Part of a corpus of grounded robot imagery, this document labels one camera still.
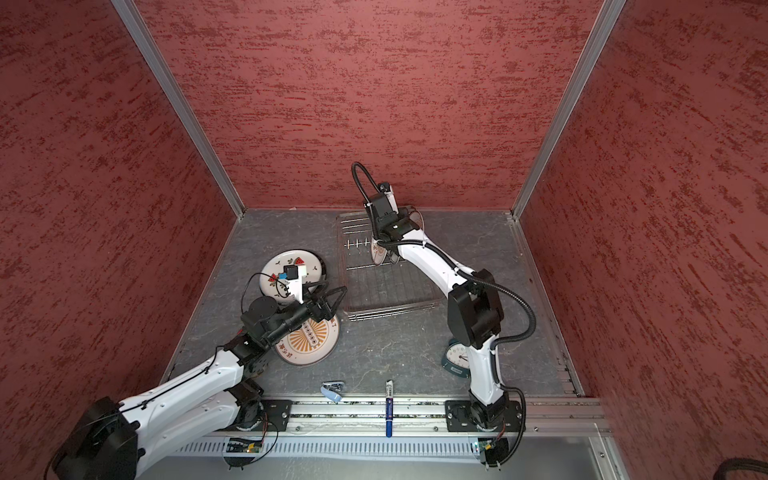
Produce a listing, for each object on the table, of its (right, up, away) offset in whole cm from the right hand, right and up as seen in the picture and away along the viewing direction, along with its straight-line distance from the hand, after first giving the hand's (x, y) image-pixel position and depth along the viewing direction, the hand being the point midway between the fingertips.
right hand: (394, 218), depth 91 cm
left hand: (-14, -20, -14) cm, 29 cm away
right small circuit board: (+25, -59, -19) cm, 67 cm away
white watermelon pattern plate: (-39, -22, +4) cm, 45 cm away
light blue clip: (-17, -48, -14) cm, 52 cm away
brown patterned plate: (-5, -11, +10) cm, 16 cm away
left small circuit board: (-39, -58, -18) cm, 72 cm away
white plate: (-25, -37, -5) cm, 45 cm away
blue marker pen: (-1, -50, -16) cm, 52 cm away
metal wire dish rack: (-8, -24, +7) cm, 26 cm away
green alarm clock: (+17, -39, -11) cm, 44 cm away
